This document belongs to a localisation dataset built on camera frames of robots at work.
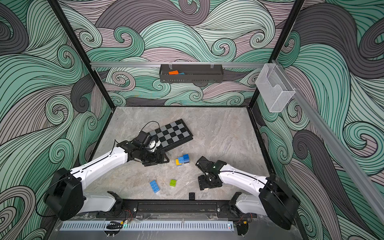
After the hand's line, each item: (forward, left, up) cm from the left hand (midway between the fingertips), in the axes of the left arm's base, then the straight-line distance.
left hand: (164, 160), depth 80 cm
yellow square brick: (+2, -7, -7) cm, 10 cm away
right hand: (-10, -24, -11) cm, 28 cm away
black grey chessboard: (+21, -2, -6) cm, 22 cm away
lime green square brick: (-9, -5, -9) cm, 14 cm away
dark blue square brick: (+4, -12, -4) cm, 13 cm away
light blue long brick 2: (-11, +5, -9) cm, 15 cm away
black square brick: (-16, -16, -9) cm, 24 cm away
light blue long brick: (+3, -9, -5) cm, 11 cm away
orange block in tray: (+48, -4, +25) cm, 54 cm away
